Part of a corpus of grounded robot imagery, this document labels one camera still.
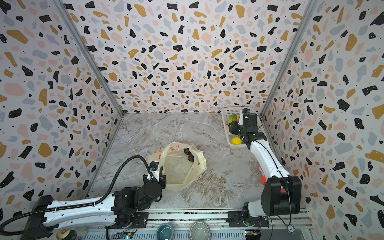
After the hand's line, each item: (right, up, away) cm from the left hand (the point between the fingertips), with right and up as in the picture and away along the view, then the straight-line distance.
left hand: (164, 166), depth 73 cm
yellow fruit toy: (+41, +11, +25) cm, 49 cm away
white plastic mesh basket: (+38, +31, +41) cm, 64 cm away
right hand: (+34, +23, +11) cm, 43 cm away
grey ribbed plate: (+18, -30, -2) cm, 35 cm away
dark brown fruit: (+12, +1, +18) cm, 22 cm away
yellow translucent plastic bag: (+5, -8, +17) cm, 20 cm away
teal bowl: (+1, -30, -3) cm, 30 cm away
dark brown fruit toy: (+9, +4, +22) cm, 24 cm away
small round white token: (+61, -30, -1) cm, 68 cm away
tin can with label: (-37, -25, -12) cm, 46 cm away
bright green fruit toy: (+37, +25, +13) cm, 46 cm away
